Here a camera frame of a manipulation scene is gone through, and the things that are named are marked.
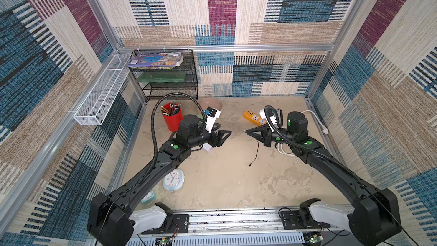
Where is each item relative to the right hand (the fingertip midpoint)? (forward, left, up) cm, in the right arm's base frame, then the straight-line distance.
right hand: (250, 133), depth 74 cm
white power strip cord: (+19, -50, -26) cm, 60 cm away
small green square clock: (-19, +46, -22) cm, 54 cm away
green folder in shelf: (+40, +47, +1) cm, 61 cm away
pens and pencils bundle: (+24, +39, -9) cm, 47 cm away
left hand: (+1, +11, +2) cm, 11 cm away
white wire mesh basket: (+6, +65, +11) cm, 66 cm away
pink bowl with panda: (+37, +19, -18) cm, 46 cm away
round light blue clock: (-12, +36, -22) cm, 44 cm away
